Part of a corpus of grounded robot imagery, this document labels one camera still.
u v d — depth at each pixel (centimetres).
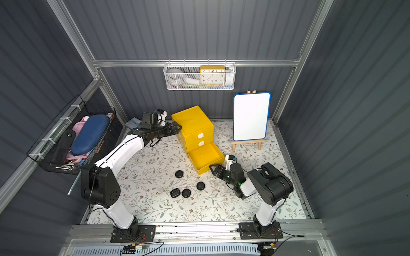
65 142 64
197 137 88
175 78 84
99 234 75
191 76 90
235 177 74
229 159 86
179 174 93
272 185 48
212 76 89
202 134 87
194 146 96
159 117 72
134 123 119
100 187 46
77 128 72
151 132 65
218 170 83
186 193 85
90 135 68
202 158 97
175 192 85
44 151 61
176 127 81
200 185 89
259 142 102
